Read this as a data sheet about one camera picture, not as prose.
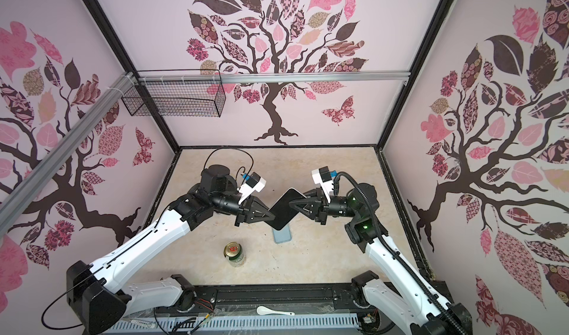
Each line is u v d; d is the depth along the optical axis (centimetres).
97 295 37
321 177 54
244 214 57
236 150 51
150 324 69
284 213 60
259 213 62
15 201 50
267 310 71
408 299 41
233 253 75
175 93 95
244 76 93
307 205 59
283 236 90
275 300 75
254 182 56
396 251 48
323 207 54
